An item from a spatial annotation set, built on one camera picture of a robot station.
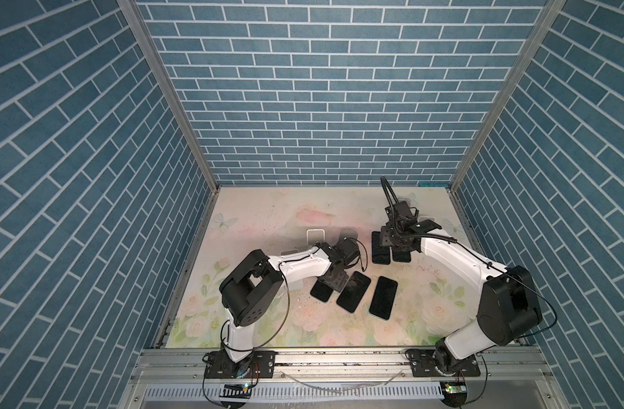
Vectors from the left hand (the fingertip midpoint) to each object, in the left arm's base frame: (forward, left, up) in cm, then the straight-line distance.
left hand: (335, 281), depth 90 cm
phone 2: (+12, -18, -1) cm, 22 cm away
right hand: (+12, -20, +10) cm, 25 cm away
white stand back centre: (+13, +8, +9) cm, 18 cm away
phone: (+10, -25, +1) cm, 27 cm away
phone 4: (-3, -6, -1) cm, 7 cm away
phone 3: (-4, +5, 0) cm, 6 cm away
